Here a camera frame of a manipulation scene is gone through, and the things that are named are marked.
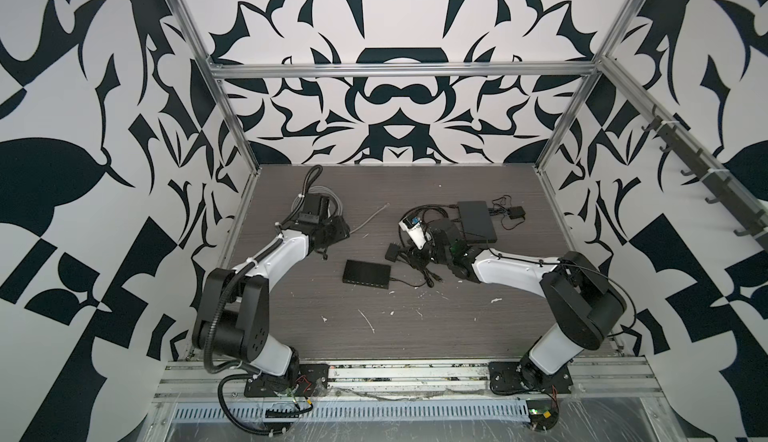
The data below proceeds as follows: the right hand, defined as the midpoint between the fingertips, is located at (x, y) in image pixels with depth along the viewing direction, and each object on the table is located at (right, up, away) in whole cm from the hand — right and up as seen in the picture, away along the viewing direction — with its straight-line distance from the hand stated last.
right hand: (406, 242), depth 89 cm
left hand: (-18, +5, +2) cm, 19 cm away
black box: (-9, -10, +2) cm, 14 cm away
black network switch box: (+25, +5, +13) cm, 28 cm away
